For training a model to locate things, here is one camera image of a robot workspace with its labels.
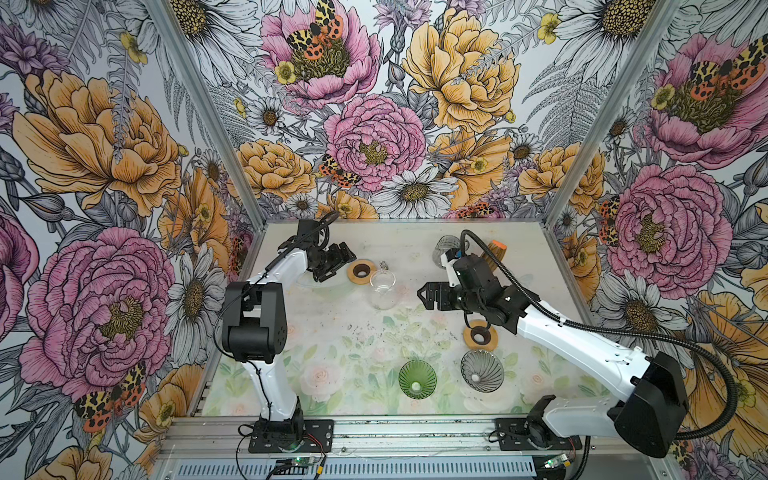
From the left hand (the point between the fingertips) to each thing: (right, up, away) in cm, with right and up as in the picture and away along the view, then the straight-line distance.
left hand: (346, 269), depth 96 cm
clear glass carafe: (+11, -5, +3) cm, 12 cm away
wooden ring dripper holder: (+3, -1, +10) cm, 10 cm away
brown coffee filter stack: (+50, +6, +4) cm, 51 cm away
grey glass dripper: (+39, -26, -14) cm, 49 cm away
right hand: (+25, -7, -17) cm, 31 cm away
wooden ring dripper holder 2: (+41, -17, -4) cm, 44 cm away
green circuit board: (-9, -45, -23) cm, 52 cm away
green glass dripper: (+21, -29, -14) cm, 38 cm away
